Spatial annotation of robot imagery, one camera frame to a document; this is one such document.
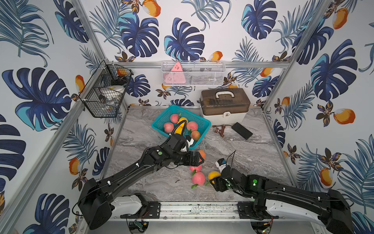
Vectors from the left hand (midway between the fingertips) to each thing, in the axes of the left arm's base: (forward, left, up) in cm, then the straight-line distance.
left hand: (198, 159), depth 72 cm
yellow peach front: (-3, -9, -12) cm, 15 cm away
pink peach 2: (+29, +20, -14) cm, 38 cm away
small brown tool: (+31, -17, -17) cm, 39 cm away
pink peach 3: (+31, +4, -12) cm, 34 cm away
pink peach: (+38, +18, -13) cm, 44 cm away
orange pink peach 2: (+10, -3, -13) cm, 17 cm away
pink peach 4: (+1, -1, -14) cm, 14 cm away
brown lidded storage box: (+37, -16, +3) cm, 40 cm away
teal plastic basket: (+33, -4, -12) cm, 35 cm away
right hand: (-5, -10, -12) cm, 17 cm away
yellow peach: (+28, +13, -13) cm, 33 cm away
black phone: (+33, -32, -17) cm, 49 cm away
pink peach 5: (-5, -1, -14) cm, 14 cm away
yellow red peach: (+37, +11, -12) cm, 41 cm away
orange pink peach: (+24, +1, -13) cm, 27 cm away
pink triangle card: (+47, +15, +16) cm, 52 cm away
